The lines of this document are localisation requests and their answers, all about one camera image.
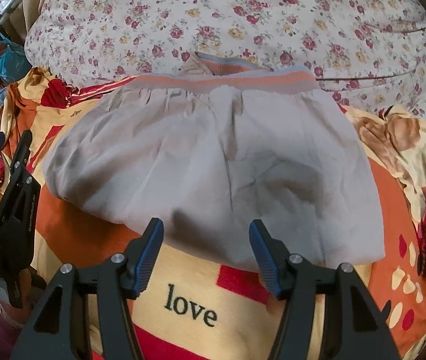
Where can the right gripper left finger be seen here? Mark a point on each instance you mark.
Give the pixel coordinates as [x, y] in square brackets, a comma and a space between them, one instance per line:
[59, 326]

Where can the red orange fleece blanket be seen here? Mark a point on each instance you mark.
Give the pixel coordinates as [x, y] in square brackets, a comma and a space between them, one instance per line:
[193, 308]

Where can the floral quilt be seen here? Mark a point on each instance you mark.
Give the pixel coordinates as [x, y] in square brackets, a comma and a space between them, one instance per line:
[366, 53]

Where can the beige jacket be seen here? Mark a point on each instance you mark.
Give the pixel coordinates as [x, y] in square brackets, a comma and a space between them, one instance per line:
[208, 153]

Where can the teal plastic bag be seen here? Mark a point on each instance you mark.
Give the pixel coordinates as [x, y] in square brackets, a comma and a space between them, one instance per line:
[13, 62]

